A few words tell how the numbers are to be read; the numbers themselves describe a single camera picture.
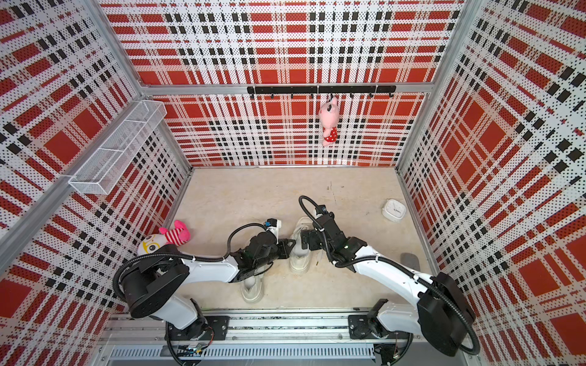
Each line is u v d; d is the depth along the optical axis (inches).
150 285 17.5
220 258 23.4
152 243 33.3
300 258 31.6
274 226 31.4
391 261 19.6
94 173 27.4
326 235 23.8
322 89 35.0
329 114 35.7
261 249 26.0
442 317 15.7
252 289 29.5
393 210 39.7
